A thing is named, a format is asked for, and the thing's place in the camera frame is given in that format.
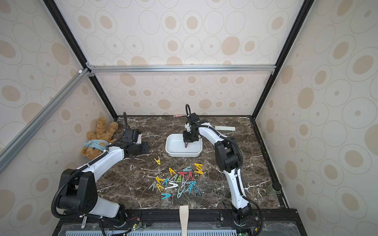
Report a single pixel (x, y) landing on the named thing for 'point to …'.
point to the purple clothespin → (186, 144)
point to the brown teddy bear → (98, 140)
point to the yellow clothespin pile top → (172, 171)
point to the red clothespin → (190, 175)
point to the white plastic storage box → (175, 146)
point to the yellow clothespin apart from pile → (158, 161)
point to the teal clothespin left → (165, 182)
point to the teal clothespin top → (188, 168)
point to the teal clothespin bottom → (167, 195)
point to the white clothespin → (173, 184)
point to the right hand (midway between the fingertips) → (190, 139)
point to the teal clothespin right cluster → (190, 187)
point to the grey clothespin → (153, 185)
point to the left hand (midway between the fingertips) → (151, 146)
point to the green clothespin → (179, 179)
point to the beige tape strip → (184, 216)
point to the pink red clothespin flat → (182, 172)
